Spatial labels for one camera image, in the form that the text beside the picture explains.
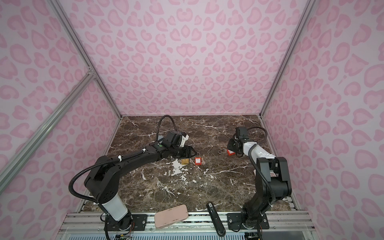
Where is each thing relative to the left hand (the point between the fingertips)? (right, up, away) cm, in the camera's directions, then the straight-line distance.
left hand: (195, 152), depth 85 cm
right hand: (+23, +3, +10) cm, 25 cm away
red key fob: (+2, -7, +8) cm, 11 cm away
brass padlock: (-7, -7, +9) cm, 13 cm away
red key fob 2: (+22, -2, +12) cm, 25 cm away
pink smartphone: (-14, -30, -11) cm, 35 cm away
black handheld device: (+10, -30, -13) cm, 34 cm away
